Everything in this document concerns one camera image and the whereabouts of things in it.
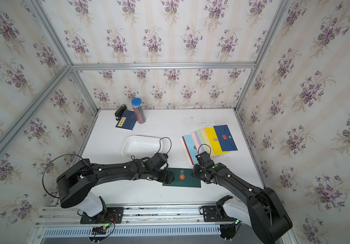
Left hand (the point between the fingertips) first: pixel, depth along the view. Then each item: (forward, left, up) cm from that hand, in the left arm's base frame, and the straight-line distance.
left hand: (170, 180), depth 83 cm
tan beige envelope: (+26, -25, -2) cm, 36 cm away
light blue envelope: (+22, -14, -2) cm, 26 cm away
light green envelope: (+27, -21, -1) cm, 34 cm away
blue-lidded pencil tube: (+44, +22, +9) cm, 50 cm away
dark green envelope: (+2, -7, -2) cm, 8 cm away
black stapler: (+50, +39, +2) cm, 63 cm away
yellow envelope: (+27, -30, -1) cm, 40 cm away
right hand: (+4, -15, -2) cm, 16 cm away
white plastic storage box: (+23, +19, -2) cm, 30 cm away
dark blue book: (+45, +33, -1) cm, 56 cm away
